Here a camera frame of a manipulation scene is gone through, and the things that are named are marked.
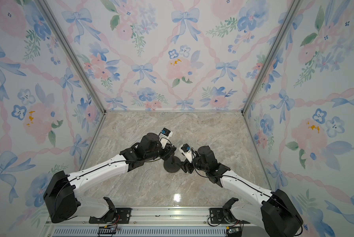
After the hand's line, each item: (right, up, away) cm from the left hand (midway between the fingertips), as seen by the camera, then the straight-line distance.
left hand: (174, 146), depth 78 cm
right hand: (+4, -6, +3) cm, 7 cm away
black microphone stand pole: (-2, -9, +10) cm, 13 cm away
